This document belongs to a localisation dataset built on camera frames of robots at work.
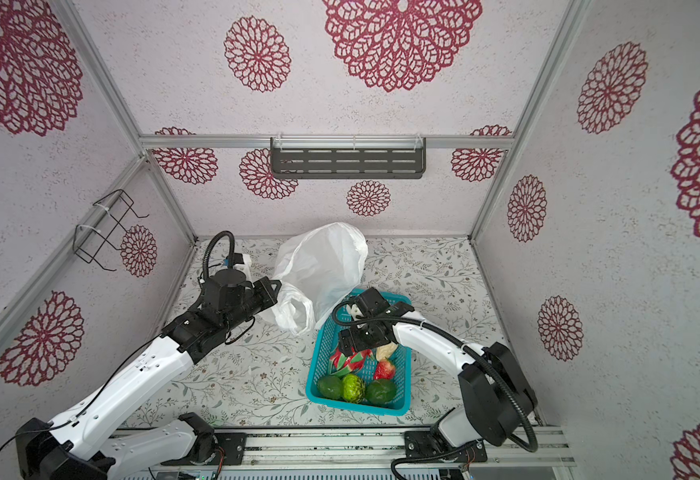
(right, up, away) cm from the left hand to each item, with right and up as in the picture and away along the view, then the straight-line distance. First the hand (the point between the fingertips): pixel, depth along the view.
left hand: (281, 287), depth 76 cm
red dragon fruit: (+15, -21, +5) cm, 27 cm away
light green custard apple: (+18, -26, +1) cm, 32 cm away
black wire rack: (-47, +12, -3) cm, 48 cm away
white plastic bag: (+6, +5, +30) cm, 31 cm away
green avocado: (+12, -25, -1) cm, 28 cm away
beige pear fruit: (+28, -19, +10) cm, 35 cm away
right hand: (+18, -16, +9) cm, 26 cm away
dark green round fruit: (+25, -28, +2) cm, 37 cm away
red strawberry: (+27, -24, +7) cm, 37 cm away
